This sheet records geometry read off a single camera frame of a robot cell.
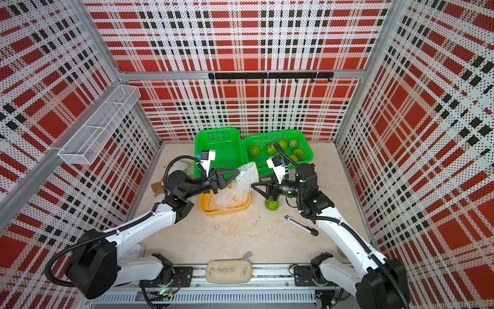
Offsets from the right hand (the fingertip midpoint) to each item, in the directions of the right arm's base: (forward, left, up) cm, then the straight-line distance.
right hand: (257, 183), depth 70 cm
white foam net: (0, +3, +5) cm, 6 cm away
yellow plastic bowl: (+6, +27, -26) cm, 38 cm away
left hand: (+1, +6, +5) cm, 8 cm away
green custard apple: (+2, -6, -23) cm, 23 cm away
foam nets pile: (+5, +14, -20) cm, 25 cm away
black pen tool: (-7, -22, -27) cm, 36 cm away
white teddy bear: (+11, +50, -21) cm, 56 cm away
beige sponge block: (-25, +11, -23) cm, 35 cm away
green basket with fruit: (+40, 0, -24) cm, 47 cm away
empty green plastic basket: (+46, +20, -26) cm, 56 cm away
